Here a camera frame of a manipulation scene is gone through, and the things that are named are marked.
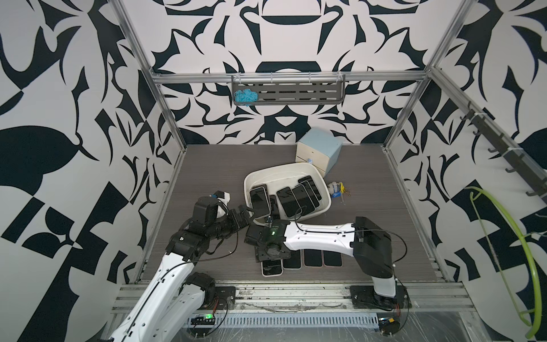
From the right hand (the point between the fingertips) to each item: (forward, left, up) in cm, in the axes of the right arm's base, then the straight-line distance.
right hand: (262, 252), depth 81 cm
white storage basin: (+38, -11, -3) cm, 40 cm away
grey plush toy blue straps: (+27, -32, +1) cm, 42 cm away
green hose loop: (-23, -66, +21) cm, 73 cm away
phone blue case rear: (+31, -22, -1) cm, 39 cm away
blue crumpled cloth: (+55, +7, +31) cm, 63 cm away
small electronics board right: (-22, -42, -6) cm, 48 cm away
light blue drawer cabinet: (+44, -27, +11) cm, 53 cm away
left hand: (+9, +5, +15) cm, 18 cm away
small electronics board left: (-20, +20, -6) cm, 29 cm away
